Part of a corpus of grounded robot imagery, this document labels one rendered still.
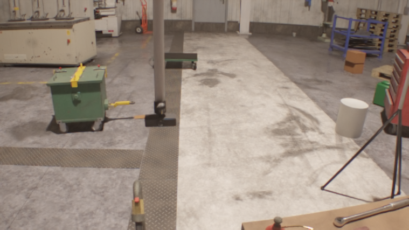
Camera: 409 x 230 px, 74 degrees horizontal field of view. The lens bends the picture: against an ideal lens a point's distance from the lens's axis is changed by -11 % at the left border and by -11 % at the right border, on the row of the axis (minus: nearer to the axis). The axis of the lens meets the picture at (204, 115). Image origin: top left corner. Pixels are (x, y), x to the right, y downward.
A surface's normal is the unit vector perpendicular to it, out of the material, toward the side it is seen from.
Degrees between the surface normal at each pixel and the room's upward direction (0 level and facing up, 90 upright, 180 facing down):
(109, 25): 90
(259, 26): 90
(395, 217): 0
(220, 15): 90
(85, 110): 90
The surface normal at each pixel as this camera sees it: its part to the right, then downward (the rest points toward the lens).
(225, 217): 0.03, -0.92
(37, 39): -0.11, 0.39
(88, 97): 0.23, 0.40
